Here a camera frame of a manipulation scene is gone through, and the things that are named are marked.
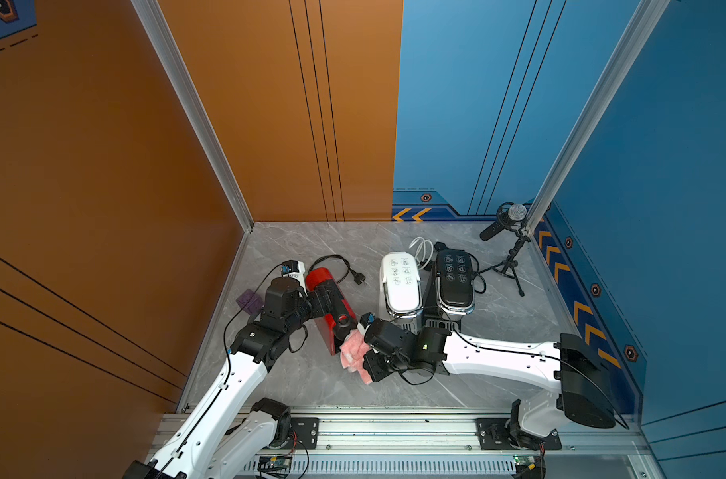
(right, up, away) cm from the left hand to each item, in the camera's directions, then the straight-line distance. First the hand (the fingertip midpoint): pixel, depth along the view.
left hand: (325, 287), depth 78 cm
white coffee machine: (+20, 0, -3) cm, 20 cm away
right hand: (+10, -19, -3) cm, 22 cm away
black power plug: (+8, 0, +24) cm, 25 cm away
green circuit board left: (-11, -42, -6) cm, 44 cm away
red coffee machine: (-1, +1, +3) cm, 3 cm away
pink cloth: (+8, -15, -5) cm, 18 cm away
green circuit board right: (+50, -42, -5) cm, 65 cm away
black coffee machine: (+33, 0, -3) cm, 33 cm away
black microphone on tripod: (+54, +20, +11) cm, 59 cm away
